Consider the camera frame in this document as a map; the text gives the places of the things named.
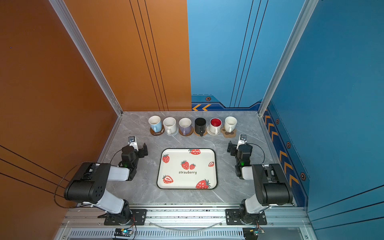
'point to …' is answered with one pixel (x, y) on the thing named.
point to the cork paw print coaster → (228, 134)
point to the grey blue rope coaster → (172, 134)
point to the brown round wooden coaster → (190, 133)
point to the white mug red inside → (215, 125)
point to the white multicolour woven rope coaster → (209, 132)
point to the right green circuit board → (250, 233)
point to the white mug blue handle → (155, 122)
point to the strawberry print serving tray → (187, 168)
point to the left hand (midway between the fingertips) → (137, 143)
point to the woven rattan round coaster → (199, 134)
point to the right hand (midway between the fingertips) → (237, 142)
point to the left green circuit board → (124, 232)
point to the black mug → (200, 126)
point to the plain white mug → (230, 123)
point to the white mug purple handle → (185, 126)
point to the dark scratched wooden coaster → (158, 133)
